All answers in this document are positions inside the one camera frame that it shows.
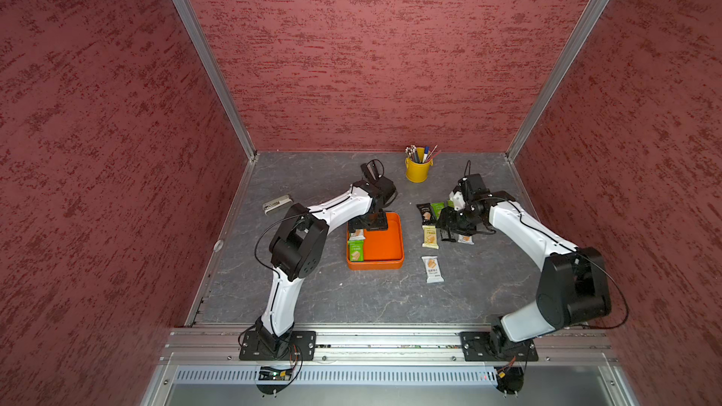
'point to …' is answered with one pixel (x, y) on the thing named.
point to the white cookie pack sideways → (465, 239)
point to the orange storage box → (384, 249)
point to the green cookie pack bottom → (356, 249)
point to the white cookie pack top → (358, 235)
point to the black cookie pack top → (427, 217)
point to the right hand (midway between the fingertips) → (443, 230)
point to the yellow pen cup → (417, 172)
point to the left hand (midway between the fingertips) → (368, 232)
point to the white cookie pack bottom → (432, 269)
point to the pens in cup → (420, 154)
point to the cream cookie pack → (430, 237)
